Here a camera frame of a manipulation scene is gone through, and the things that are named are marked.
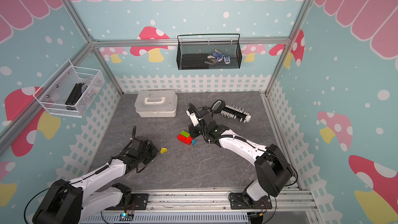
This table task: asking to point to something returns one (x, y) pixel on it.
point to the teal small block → (194, 142)
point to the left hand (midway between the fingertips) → (159, 151)
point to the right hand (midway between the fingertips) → (188, 126)
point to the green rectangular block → (185, 134)
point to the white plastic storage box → (156, 103)
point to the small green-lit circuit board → (124, 216)
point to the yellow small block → (163, 150)
